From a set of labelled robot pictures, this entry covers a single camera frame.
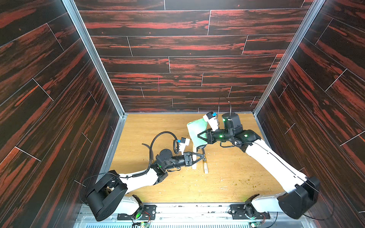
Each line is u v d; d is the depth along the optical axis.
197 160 0.67
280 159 0.45
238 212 0.73
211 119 0.65
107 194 0.47
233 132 0.56
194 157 0.68
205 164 0.90
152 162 0.66
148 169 0.59
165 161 0.59
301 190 0.38
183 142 0.70
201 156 0.69
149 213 0.73
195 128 0.70
